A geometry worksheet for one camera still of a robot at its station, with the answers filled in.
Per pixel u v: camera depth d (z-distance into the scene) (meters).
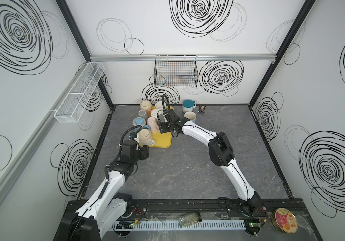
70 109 0.72
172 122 0.79
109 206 0.57
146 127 0.96
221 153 0.61
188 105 1.12
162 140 0.97
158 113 0.86
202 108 1.17
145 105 1.09
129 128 0.61
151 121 0.99
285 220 0.68
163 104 1.24
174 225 0.64
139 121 0.96
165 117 0.81
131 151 0.64
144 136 0.91
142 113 1.02
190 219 0.68
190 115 1.04
